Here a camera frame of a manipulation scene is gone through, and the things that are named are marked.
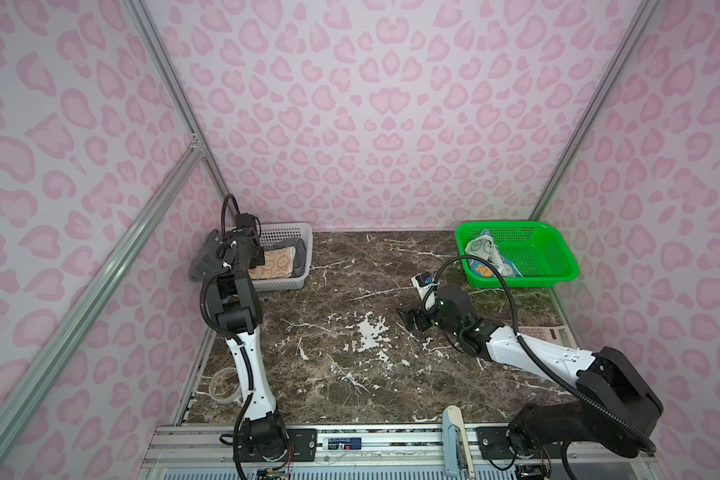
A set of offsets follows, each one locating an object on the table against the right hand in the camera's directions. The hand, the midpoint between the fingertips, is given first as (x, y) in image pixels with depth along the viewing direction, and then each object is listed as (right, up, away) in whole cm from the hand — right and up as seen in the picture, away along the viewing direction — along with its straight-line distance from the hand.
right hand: (411, 299), depth 84 cm
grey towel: (-63, +13, +9) cm, 65 cm away
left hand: (-54, +12, +19) cm, 59 cm away
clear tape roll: (-52, -24, -1) cm, 57 cm away
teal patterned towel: (+28, +16, +20) cm, 38 cm away
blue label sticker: (-17, -33, -12) cm, 39 cm away
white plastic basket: (-36, +21, +26) cm, 49 cm away
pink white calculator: (+45, -11, +4) cm, 46 cm away
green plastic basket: (+51, +15, +27) cm, 59 cm away
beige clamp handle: (+9, -28, -10) cm, 31 cm away
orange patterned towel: (-43, +10, +19) cm, 48 cm away
